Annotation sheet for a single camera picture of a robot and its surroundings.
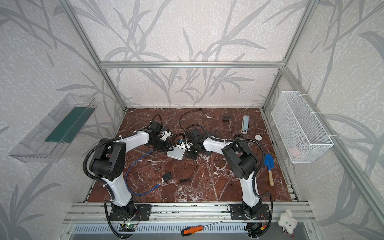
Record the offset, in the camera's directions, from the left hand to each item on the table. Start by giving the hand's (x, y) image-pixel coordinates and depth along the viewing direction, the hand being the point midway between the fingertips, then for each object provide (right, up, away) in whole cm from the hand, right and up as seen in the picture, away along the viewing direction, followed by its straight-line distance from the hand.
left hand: (173, 144), depth 95 cm
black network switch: (+22, -6, +1) cm, 22 cm away
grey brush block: (+49, +13, +8) cm, 51 cm away
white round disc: (+58, +3, +9) cm, 59 cm away
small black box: (+37, +17, +17) cm, 44 cm away
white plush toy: (+58, -31, -27) cm, 71 cm away
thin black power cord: (+11, -18, -11) cm, 24 cm away
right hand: (+10, -3, +1) cm, 10 cm away
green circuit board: (-17, -36, -24) cm, 47 cm away
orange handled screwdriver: (+13, -35, -28) cm, 46 cm away
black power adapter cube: (-1, -16, -11) cm, 20 cm away
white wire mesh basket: (+61, +10, -34) cm, 70 cm away
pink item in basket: (+64, 0, -23) cm, 68 cm away
